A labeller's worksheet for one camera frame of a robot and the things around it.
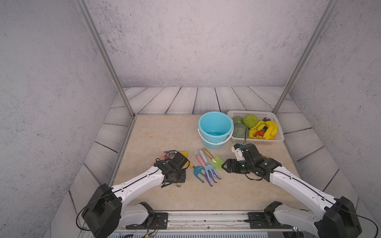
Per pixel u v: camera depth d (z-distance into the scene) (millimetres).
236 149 752
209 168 912
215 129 1022
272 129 960
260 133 991
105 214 402
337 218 389
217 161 939
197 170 909
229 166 711
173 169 614
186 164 685
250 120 988
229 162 716
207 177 867
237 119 1046
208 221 742
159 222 730
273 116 1074
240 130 961
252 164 611
